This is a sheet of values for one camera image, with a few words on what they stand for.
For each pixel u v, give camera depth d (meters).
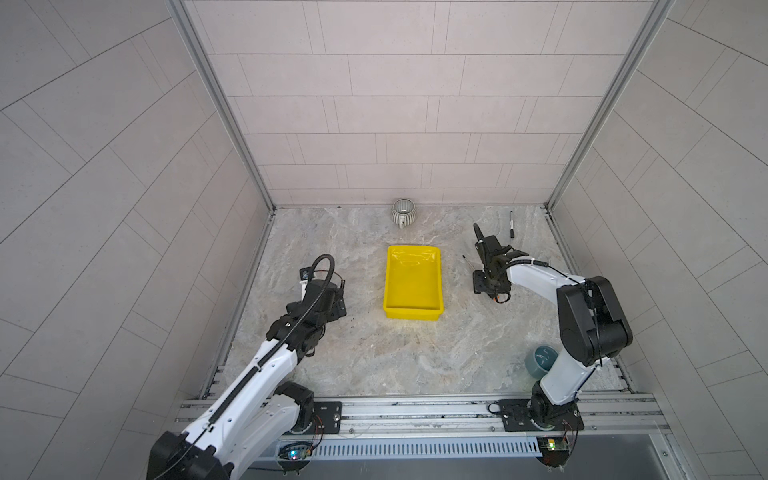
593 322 0.47
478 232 0.84
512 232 1.08
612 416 0.72
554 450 0.68
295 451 0.65
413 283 0.96
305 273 0.68
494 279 0.69
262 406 0.47
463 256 1.02
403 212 1.09
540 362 0.74
